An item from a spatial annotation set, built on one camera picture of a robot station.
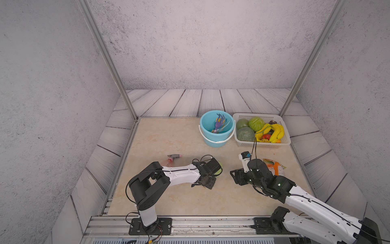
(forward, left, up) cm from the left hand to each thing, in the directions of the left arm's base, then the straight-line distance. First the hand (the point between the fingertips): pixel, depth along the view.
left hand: (212, 184), depth 87 cm
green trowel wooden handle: (-1, -3, +18) cm, 18 cm away
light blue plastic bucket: (+34, +1, +14) cm, 37 cm away
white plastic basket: (+24, -48, +9) cm, 54 cm away
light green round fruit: (+41, -24, +7) cm, 48 cm away
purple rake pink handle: (+35, -8, +14) cm, 39 cm away
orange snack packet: (+7, -38, +4) cm, 39 cm away
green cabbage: (+34, -30, +14) cm, 47 cm away
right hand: (+1, -11, +13) cm, 17 cm away
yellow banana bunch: (+26, -42, +12) cm, 51 cm away
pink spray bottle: (+14, +25, +3) cm, 29 cm away
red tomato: (+27, -37, +8) cm, 46 cm away
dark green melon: (+27, -22, +12) cm, 37 cm away
